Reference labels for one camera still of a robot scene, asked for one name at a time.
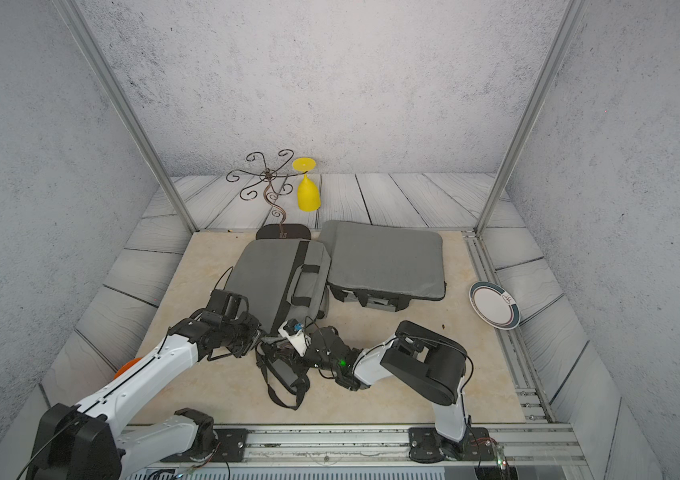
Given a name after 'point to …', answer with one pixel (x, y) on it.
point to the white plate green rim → (494, 305)
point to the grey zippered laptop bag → (281, 280)
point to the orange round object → (126, 366)
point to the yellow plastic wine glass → (308, 196)
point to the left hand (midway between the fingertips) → (274, 330)
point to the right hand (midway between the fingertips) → (279, 353)
